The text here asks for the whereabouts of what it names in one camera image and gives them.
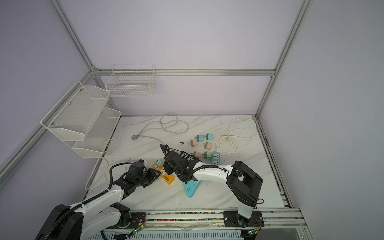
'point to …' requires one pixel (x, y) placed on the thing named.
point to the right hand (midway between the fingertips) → (165, 161)
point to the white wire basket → (127, 80)
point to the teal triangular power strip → (191, 187)
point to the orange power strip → (169, 178)
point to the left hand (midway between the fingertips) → (159, 175)
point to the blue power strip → (216, 158)
